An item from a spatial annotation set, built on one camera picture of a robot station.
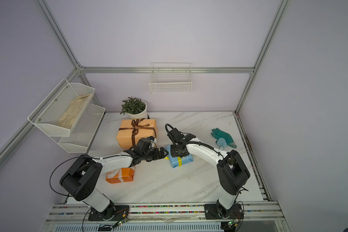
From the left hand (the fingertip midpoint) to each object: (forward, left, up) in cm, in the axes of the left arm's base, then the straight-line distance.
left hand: (163, 155), depth 90 cm
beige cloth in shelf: (+9, +49, +26) cm, 56 cm away
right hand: (-1, -10, +3) cm, 10 cm away
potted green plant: (+31, +20, +13) cm, 39 cm away
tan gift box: (+12, +21, +10) cm, 26 cm away
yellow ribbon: (-5, -10, +2) cm, 12 cm away
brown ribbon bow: (+17, +18, +10) cm, 27 cm away
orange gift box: (-14, +22, +4) cm, 26 cm away
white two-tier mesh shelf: (+8, +53, +7) cm, 54 cm away
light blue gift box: (-4, -7, +1) cm, 8 cm away
